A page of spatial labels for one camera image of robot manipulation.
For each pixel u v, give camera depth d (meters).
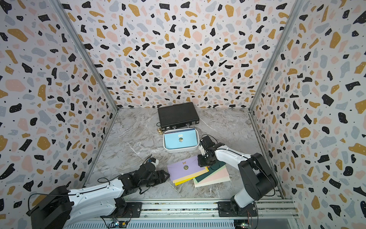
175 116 1.14
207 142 0.73
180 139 0.97
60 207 0.41
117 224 0.70
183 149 0.95
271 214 0.74
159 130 1.06
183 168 0.89
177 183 0.82
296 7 0.72
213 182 0.84
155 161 0.81
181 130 1.00
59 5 0.70
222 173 0.89
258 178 0.45
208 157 0.67
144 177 0.65
